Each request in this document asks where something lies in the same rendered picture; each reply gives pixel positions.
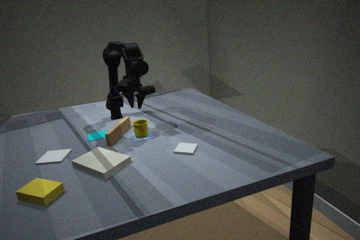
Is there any tan wooden bar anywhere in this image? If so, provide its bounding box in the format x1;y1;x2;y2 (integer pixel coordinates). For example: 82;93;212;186
105;116;131;147

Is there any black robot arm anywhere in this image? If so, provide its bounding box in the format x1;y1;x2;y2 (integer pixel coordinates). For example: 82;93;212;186
103;41;149;120

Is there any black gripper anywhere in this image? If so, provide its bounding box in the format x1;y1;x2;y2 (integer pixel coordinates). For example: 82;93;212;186
114;74;155;109

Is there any olive-yellow cup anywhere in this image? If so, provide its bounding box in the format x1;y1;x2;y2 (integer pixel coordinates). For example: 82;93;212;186
132;119;148;138

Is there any pale grey flat rectangular pad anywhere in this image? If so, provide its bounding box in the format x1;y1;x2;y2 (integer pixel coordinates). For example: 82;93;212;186
72;147;131;180

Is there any yellow flat block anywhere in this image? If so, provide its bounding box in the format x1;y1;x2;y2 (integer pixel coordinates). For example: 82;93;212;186
16;178;65;207

